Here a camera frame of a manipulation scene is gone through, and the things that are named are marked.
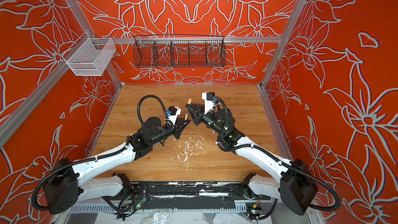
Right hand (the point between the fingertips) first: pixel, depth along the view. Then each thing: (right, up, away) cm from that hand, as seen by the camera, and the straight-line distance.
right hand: (185, 105), depth 66 cm
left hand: (+1, -7, +6) cm, 9 cm away
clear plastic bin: (-60, +29, +25) cm, 71 cm away
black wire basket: (-23, +35, +34) cm, 53 cm away
